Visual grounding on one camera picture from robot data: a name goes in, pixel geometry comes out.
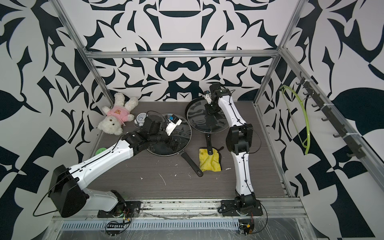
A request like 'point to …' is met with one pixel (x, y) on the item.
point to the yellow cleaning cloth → (209, 162)
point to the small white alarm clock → (140, 118)
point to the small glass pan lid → (201, 120)
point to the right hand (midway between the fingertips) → (210, 107)
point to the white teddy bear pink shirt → (118, 115)
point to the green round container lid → (99, 150)
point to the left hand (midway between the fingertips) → (181, 133)
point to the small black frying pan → (208, 136)
